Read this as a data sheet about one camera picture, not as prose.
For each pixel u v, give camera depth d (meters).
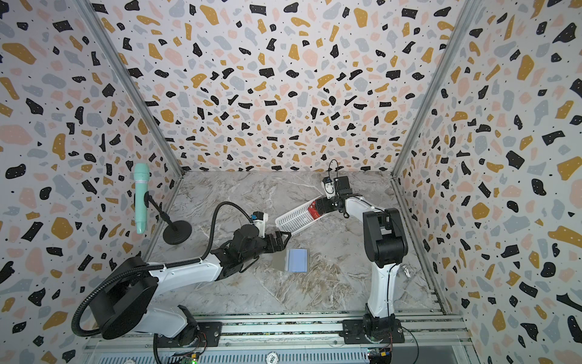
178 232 0.97
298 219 1.03
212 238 0.62
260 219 0.77
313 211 1.05
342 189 0.83
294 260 0.91
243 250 0.66
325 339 0.74
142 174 0.75
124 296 0.42
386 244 0.55
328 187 0.94
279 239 0.76
